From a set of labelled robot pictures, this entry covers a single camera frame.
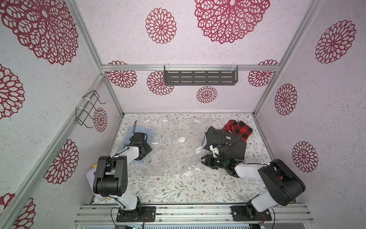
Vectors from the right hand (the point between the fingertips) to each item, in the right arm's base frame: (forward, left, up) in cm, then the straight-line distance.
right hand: (199, 159), depth 89 cm
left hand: (+7, +35, -2) cm, 36 cm away
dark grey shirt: (+11, -21, 0) cm, 24 cm away
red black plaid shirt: (+27, -31, -2) cm, 42 cm away
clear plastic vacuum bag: (+14, +15, -4) cm, 21 cm away
